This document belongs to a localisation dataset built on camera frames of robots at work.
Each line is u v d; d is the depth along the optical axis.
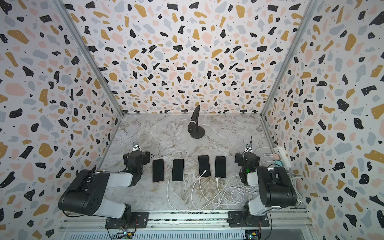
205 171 0.90
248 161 0.73
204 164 0.93
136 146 0.81
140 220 0.73
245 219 0.67
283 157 0.96
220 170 0.92
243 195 0.81
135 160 0.70
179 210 0.78
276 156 0.97
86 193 0.44
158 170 0.90
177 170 0.90
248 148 0.83
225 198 0.81
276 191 0.45
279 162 0.95
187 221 0.75
